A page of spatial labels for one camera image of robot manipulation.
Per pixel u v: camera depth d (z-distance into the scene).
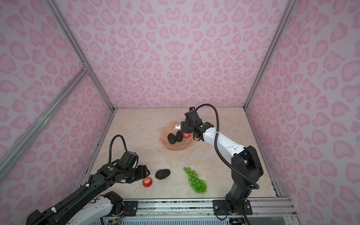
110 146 0.63
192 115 0.66
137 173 0.71
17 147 0.54
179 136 0.98
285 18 0.72
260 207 0.75
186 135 0.96
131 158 0.64
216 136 0.54
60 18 0.72
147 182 0.78
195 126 0.64
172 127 1.04
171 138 0.96
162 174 0.80
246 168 0.45
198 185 0.77
